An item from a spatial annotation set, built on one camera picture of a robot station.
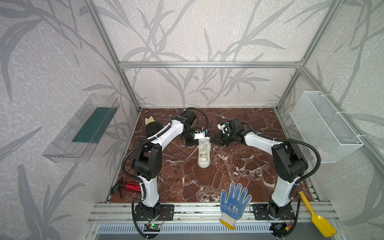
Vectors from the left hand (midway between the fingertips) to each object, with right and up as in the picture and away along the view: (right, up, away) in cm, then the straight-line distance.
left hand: (198, 137), depth 90 cm
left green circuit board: (-22, -41, -19) cm, 51 cm away
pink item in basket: (+60, -5, -18) cm, 63 cm away
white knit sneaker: (+3, -10, +1) cm, 10 cm away
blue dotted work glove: (+17, -35, -16) cm, 42 cm away
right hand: (+7, 0, 0) cm, 7 cm away
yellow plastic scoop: (+60, -40, -22) cm, 75 cm away
